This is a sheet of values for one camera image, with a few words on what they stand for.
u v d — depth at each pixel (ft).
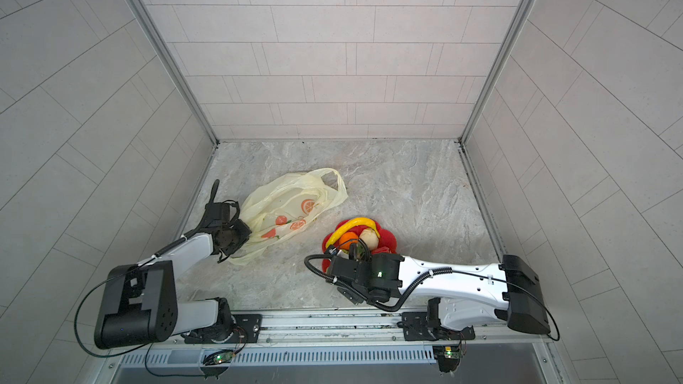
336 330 2.37
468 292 1.36
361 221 2.78
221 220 2.31
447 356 2.23
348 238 2.72
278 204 3.12
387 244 2.70
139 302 1.34
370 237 2.72
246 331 2.32
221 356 2.12
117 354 1.35
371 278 1.64
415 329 2.36
